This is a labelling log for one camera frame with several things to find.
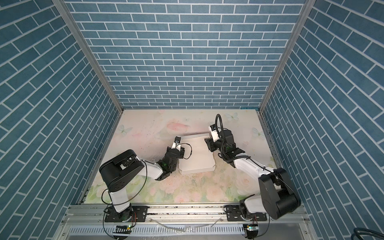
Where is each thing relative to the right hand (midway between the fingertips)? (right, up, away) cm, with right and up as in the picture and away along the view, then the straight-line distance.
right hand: (208, 135), depth 88 cm
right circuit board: (+21, -44, -15) cm, 51 cm away
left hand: (-18, -5, +5) cm, 19 cm away
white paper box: (-6, -14, +3) cm, 15 cm away
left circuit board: (-43, -45, -16) cm, 64 cm away
